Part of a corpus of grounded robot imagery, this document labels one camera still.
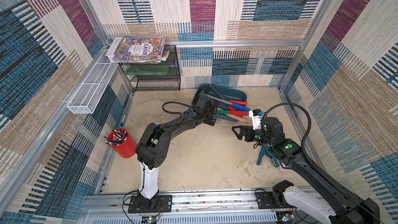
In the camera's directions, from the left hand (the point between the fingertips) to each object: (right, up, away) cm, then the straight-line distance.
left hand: (222, 108), depth 91 cm
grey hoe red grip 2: (+6, 0, +7) cm, 10 cm away
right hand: (+7, -11, -13) cm, 18 cm away
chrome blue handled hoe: (+9, +1, +6) cm, 11 cm away
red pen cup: (-51, -16, -14) cm, 56 cm away
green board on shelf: (-45, +23, +4) cm, 50 cm away
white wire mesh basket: (-64, +5, -20) cm, 67 cm away
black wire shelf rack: (-35, +19, +28) cm, 49 cm away
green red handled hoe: (+6, -2, +1) cm, 7 cm away
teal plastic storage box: (+5, +10, +24) cm, 27 cm away
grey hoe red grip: (+13, +3, +11) cm, 18 cm away
